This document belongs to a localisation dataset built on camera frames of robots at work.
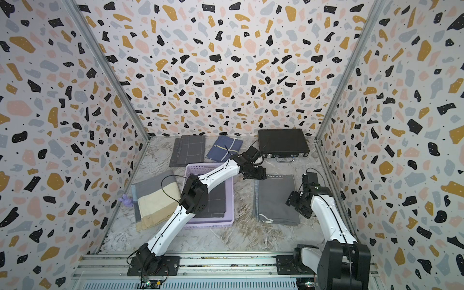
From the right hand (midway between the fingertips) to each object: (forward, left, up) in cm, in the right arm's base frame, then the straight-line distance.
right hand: (294, 205), depth 85 cm
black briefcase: (+47, -1, -8) cm, 47 cm away
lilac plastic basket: (-13, +43, +12) cm, 46 cm away
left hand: (+17, +12, -3) cm, 21 cm away
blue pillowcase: (+40, +38, -6) cm, 56 cm away
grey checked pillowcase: (+37, +60, -3) cm, 71 cm away
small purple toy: (0, +80, 0) cm, 80 cm away
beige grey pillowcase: (+3, +68, -3) cm, 68 cm away
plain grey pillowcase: (+10, +10, -10) cm, 17 cm away
